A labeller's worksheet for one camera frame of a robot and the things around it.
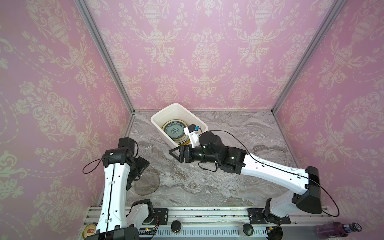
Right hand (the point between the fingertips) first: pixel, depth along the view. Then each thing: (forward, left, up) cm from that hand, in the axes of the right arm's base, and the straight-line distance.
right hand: (174, 152), depth 62 cm
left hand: (-2, +18, -14) cm, 23 cm away
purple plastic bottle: (-27, -68, -24) cm, 77 cm away
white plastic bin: (+41, +2, -18) cm, 45 cm away
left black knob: (-24, +1, -21) cm, 32 cm away
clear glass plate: (-1, +19, -31) cm, 37 cm away
